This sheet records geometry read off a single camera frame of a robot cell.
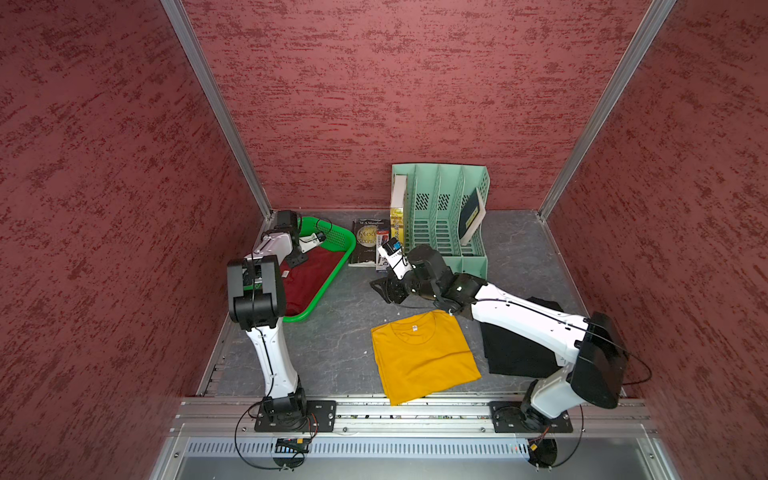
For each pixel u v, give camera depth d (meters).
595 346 0.42
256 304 0.56
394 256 0.65
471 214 1.03
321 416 0.74
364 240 1.09
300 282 0.97
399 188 0.92
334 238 1.04
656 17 0.71
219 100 0.87
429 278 0.58
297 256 0.94
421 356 0.84
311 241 0.95
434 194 1.07
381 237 1.09
